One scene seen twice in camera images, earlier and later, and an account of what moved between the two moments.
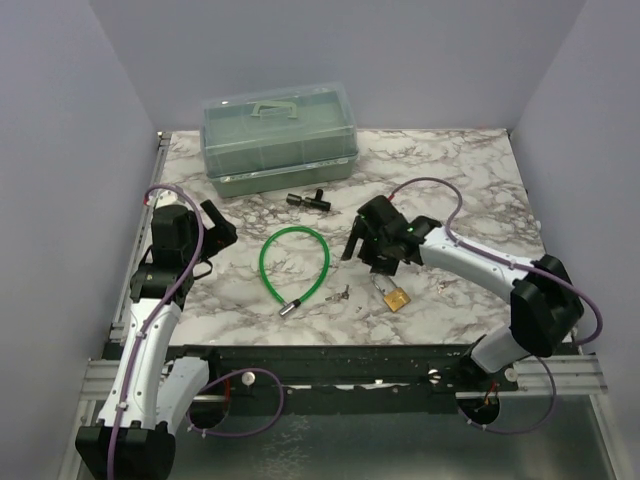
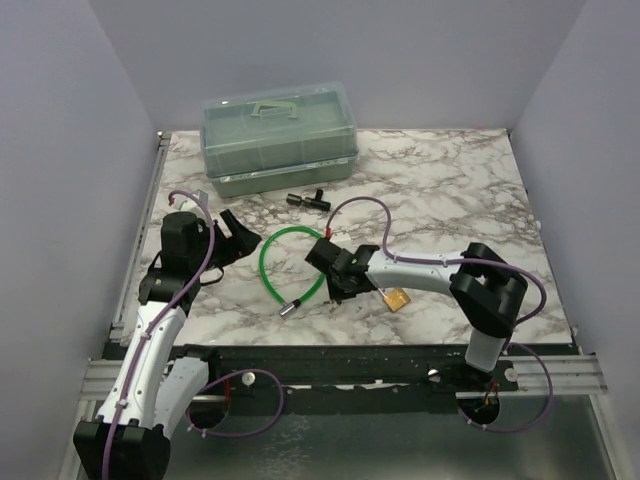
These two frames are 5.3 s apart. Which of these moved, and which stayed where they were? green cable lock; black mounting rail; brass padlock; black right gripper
Moved: black right gripper
Stayed: brass padlock; black mounting rail; green cable lock
